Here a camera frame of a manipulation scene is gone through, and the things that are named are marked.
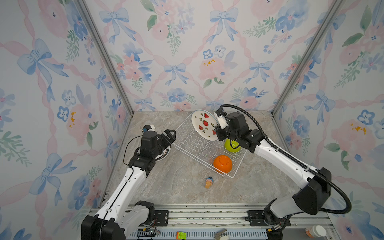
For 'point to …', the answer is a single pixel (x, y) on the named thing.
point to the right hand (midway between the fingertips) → (216, 124)
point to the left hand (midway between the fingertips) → (171, 133)
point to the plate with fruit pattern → (203, 122)
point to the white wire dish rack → (205, 151)
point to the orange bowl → (223, 164)
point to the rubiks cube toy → (180, 235)
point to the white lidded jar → (316, 231)
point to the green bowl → (232, 146)
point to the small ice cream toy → (208, 182)
